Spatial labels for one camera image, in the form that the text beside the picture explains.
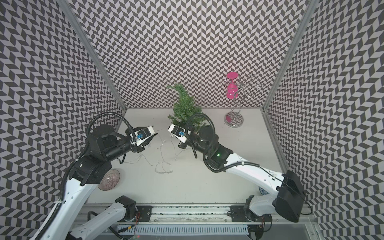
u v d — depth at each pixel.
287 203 0.38
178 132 0.50
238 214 0.73
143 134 0.48
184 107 0.79
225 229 0.69
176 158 0.92
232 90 1.01
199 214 0.74
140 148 0.54
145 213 0.72
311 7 0.67
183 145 0.58
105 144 0.45
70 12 0.73
